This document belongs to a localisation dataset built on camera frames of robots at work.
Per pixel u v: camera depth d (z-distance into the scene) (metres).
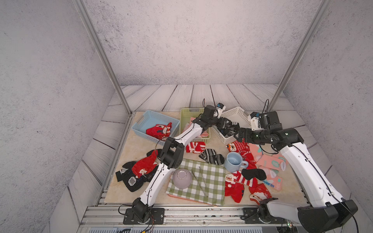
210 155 0.92
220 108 0.89
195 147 0.96
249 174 0.86
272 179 0.84
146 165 0.87
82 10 0.71
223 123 0.89
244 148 0.96
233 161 0.91
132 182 0.83
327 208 0.37
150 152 0.94
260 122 0.58
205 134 1.00
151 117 1.15
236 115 1.18
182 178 0.79
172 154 0.65
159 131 1.02
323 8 0.71
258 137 0.60
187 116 1.15
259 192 0.78
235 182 0.83
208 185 0.83
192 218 0.73
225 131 0.99
